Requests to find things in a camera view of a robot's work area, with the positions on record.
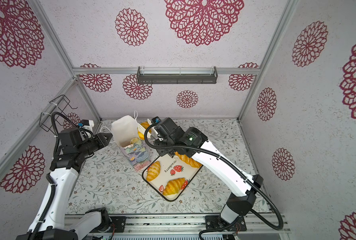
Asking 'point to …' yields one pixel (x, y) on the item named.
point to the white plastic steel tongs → (142, 129)
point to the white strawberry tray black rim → (171, 168)
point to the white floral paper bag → (126, 131)
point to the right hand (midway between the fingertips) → (159, 140)
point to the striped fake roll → (133, 140)
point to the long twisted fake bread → (188, 160)
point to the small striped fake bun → (145, 125)
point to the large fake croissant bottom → (173, 186)
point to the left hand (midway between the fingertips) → (111, 138)
